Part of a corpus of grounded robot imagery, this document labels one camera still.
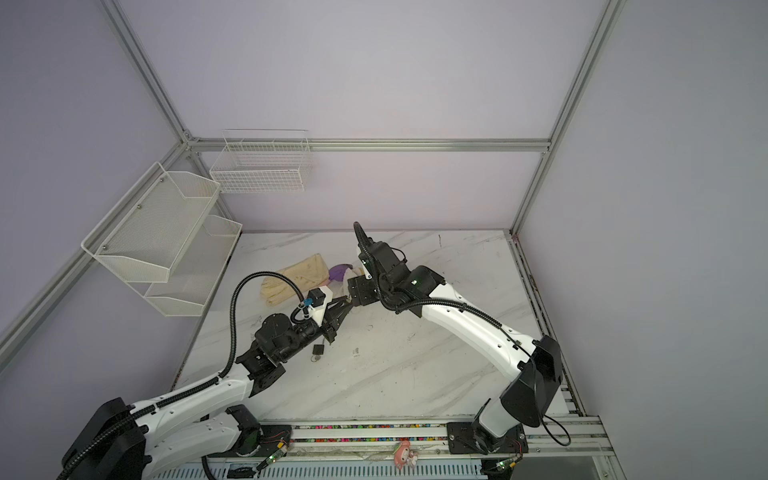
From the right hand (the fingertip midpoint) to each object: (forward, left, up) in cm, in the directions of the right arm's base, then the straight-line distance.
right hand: (357, 283), depth 74 cm
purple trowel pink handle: (+21, +12, -22) cm, 33 cm away
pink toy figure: (-34, -12, -22) cm, 42 cm away
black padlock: (-8, +14, -24) cm, 29 cm away
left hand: (-3, +3, -3) cm, 5 cm away
